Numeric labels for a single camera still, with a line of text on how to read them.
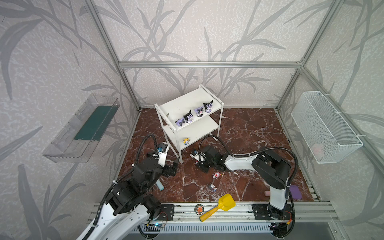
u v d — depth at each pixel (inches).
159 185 32.1
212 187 31.7
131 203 17.3
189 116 25.9
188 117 25.7
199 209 29.6
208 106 27.3
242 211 29.7
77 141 25.2
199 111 26.7
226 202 29.7
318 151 28.6
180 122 25.6
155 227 28.2
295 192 31.6
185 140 31.0
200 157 31.5
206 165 31.4
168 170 22.7
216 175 33.2
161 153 21.7
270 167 19.7
